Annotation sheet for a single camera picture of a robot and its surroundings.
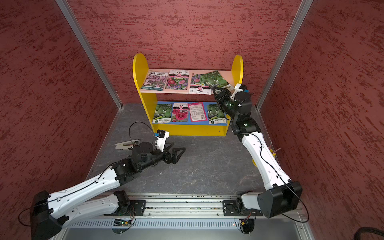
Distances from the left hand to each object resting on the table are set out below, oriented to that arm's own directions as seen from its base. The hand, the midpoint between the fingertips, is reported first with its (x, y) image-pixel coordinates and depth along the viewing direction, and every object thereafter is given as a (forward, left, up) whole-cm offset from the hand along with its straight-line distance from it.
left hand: (178, 149), depth 71 cm
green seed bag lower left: (+31, +14, -8) cm, 35 cm away
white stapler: (+13, +37, -20) cm, 44 cm away
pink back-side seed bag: (+32, -9, -8) cm, 34 cm away
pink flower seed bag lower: (+32, +2, -8) cm, 33 cm away
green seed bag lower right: (+30, -21, -8) cm, 38 cm away
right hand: (+20, -16, +19) cm, 32 cm away
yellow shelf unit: (+48, +3, -14) cm, 50 cm away
